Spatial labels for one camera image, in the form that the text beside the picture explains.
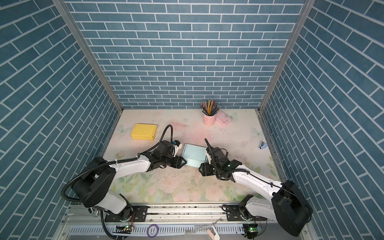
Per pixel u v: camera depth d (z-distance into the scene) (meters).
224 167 0.63
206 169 0.73
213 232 0.68
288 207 0.41
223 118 1.14
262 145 0.98
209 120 1.05
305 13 0.73
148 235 0.68
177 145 0.82
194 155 0.96
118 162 0.51
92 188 0.44
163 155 0.71
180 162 0.80
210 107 1.05
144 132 1.02
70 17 0.74
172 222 0.72
